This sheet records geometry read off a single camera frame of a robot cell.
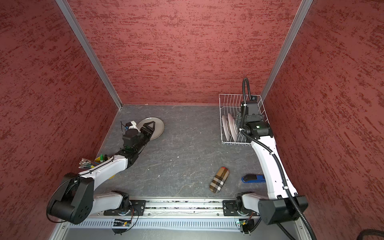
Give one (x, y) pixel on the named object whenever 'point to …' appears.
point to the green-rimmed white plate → (233, 127)
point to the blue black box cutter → (253, 178)
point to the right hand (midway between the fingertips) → (247, 119)
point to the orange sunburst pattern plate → (226, 128)
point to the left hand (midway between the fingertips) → (155, 127)
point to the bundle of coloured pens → (86, 163)
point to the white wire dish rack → (229, 106)
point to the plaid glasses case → (219, 179)
